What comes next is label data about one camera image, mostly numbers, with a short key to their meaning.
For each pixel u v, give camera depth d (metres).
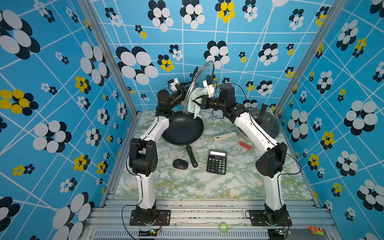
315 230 0.69
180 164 0.91
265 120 1.19
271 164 0.52
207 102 0.70
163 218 0.73
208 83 0.70
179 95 0.72
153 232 0.70
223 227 0.71
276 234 0.69
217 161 0.91
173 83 0.78
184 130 1.10
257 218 0.73
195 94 0.72
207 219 0.75
